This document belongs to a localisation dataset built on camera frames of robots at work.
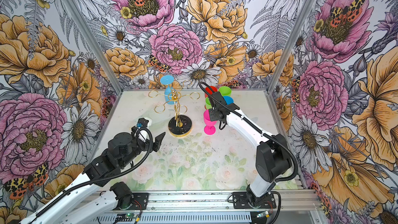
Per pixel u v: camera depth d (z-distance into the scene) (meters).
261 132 0.48
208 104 0.92
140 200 0.75
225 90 1.02
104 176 0.49
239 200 0.74
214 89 0.91
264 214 0.71
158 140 0.65
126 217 0.71
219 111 0.63
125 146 0.51
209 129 0.99
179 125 0.98
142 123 0.58
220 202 0.76
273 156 0.45
